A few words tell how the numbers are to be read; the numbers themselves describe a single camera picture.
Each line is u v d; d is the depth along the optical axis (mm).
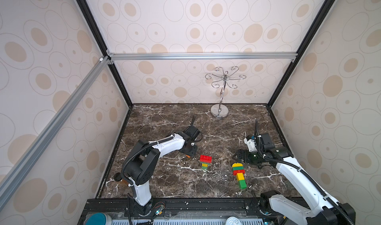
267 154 570
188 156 899
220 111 1143
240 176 816
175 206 748
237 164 867
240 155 714
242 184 796
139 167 472
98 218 669
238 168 857
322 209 397
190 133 741
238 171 834
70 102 630
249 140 742
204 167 873
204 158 794
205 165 837
